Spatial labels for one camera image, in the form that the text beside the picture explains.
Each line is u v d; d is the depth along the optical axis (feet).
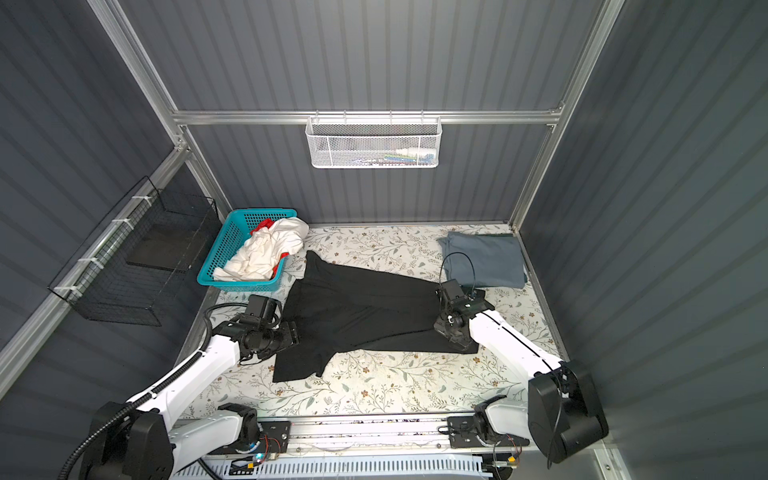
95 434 1.25
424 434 2.47
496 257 3.47
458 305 2.20
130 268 2.37
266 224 3.65
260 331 2.11
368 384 2.70
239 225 3.71
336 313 3.11
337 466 2.32
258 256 3.45
